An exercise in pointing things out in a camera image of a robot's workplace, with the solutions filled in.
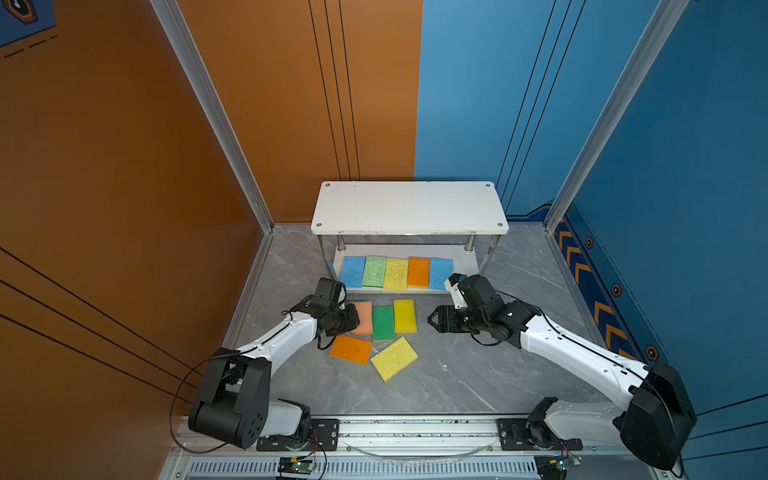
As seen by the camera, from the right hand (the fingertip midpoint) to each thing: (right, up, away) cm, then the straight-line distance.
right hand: (432, 321), depth 79 cm
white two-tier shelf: (+5, +26, -5) cm, 27 cm away
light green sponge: (-17, +12, +17) cm, 27 cm away
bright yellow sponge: (-7, -2, +15) cm, 16 cm away
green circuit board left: (-34, -33, -8) cm, 48 cm away
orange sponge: (-23, -10, +6) cm, 25 cm away
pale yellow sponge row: (-9, +11, +17) cm, 22 cm away
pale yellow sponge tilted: (-10, -12, +5) cm, 17 cm away
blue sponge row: (+5, +12, +17) cm, 22 cm away
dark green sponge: (-14, -4, +12) cm, 18 cm away
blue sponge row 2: (-24, +13, +18) cm, 32 cm away
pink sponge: (-19, -1, +11) cm, 22 cm away
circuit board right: (+28, -32, -9) cm, 44 cm away
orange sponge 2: (-2, +12, +17) cm, 20 cm away
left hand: (-20, -1, +9) cm, 23 cm away
